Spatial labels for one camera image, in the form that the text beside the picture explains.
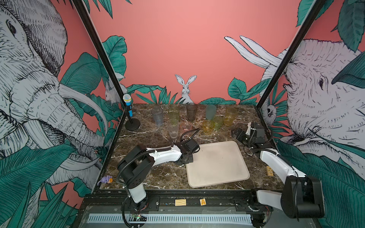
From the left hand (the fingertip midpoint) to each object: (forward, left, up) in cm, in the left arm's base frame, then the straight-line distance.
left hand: (188, 158), depth 89 cm
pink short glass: (+25, +2, 0) cm, 25 cm away
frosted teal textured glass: (+38, -20, +3) cm, 43 cm away
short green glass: (+29, -24, +1) cm, 37 cm away
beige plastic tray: (-3, -17, -3) cm, 18 cm away
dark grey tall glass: (+34, -4, +11) cm, 36 cm away
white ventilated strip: (-31, +11, -2) cm, 33 cm away
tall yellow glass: (+40, -38, -4) cm, 56 cm away
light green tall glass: (+43, +11, -4) cm, 44 cm away
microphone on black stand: (+30, +42, -2) cm, 51 cm away
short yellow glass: (+25, -16, 0) cm, 29 cm away
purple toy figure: (-12, +47, +2) cm, 48 cm away
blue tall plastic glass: (+43, +24, -4) cm, 50 cm away
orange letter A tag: (-24, -6, -1) cm, 25 cm away
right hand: (+12, -30, +12) cm, 34 cm away
